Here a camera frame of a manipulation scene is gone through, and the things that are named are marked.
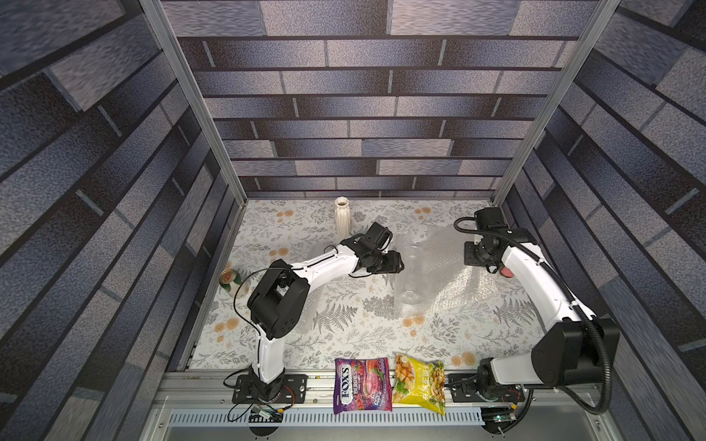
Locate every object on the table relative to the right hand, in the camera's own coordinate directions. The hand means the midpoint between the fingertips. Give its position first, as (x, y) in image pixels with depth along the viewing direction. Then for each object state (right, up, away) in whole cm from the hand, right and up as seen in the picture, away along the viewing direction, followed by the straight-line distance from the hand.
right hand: (476, 255), depth 84 cm
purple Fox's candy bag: (-36, -34, -11) cm, 51 cm away
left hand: (-23, -4, +3) cm, 24 cm away
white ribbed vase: (-43, +13, +14) cm, 47 cm away
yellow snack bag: (-21, -33, -12) cm, 41 cm away
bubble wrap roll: (-11, -8, +8) cm, 15 cm away
